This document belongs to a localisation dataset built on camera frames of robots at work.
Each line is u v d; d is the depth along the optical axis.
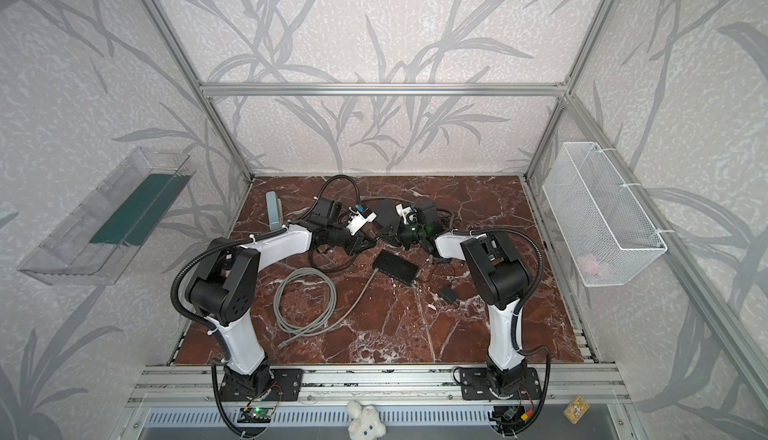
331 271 0.94
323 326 0.83
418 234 0.84
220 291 0.50
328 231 0.77
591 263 0.72
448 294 0.88
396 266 0.94
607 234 0.61
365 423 0.65
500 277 0.53
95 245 0.64
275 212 1.05
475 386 0.73
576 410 0.69
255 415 0.71
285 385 0.73
